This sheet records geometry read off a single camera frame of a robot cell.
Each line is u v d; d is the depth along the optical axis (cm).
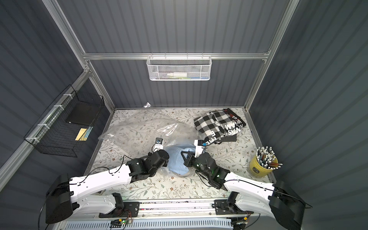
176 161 77
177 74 91
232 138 94
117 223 72
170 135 92
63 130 72
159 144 68
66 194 41
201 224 77
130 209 74
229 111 117
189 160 67
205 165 57
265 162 72
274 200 42
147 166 57
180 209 75
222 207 73
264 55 89
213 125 94
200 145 70
